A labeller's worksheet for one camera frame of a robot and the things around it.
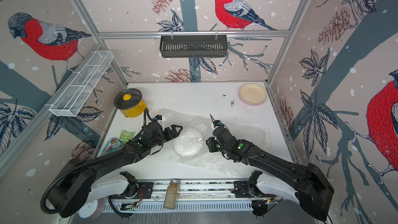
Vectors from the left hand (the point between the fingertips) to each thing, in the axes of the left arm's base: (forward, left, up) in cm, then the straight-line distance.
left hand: (180, 127), depth 84 cm
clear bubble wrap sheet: (-2, -45, -10) cm, 46 cm away
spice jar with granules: (-33, +1, -5) cm, 33 cm away
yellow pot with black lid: (+17, +34, -1) cm, 38 cm away
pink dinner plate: (+22, -46, -7) cm, 52 cm away
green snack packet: (-7, +38, -7) cm, 40 cm away
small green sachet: (-1, +35, -10) cm, 36 cm away
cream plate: (+32, -49, -9) cm, 59 cm away
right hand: (-7, -15, -1) cm, 17 cm away
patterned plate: (-8, -5, -2) cm, 10 cm away
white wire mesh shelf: (+3, +50, +20) cm, 54 cm away
